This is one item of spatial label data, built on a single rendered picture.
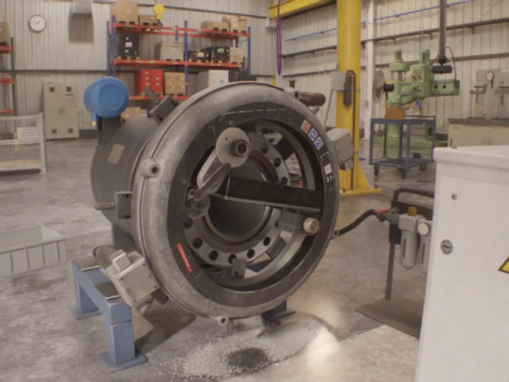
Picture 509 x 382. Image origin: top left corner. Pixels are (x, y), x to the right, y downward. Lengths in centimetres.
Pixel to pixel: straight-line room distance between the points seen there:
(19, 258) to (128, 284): 156
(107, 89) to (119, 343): 98
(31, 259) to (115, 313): 124
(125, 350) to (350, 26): 421
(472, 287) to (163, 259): 81
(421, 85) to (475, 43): 223
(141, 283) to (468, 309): 85
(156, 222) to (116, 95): 81
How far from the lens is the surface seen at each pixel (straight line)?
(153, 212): 115
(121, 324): 160
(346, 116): 495
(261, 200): 129
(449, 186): 63
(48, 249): 275
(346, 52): 500
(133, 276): 120
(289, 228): 134
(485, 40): 1345
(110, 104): 183
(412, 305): 215
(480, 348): 65
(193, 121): 117
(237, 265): 147
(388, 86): 872
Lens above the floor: 89
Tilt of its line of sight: 10 degrees down
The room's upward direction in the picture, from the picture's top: straight up
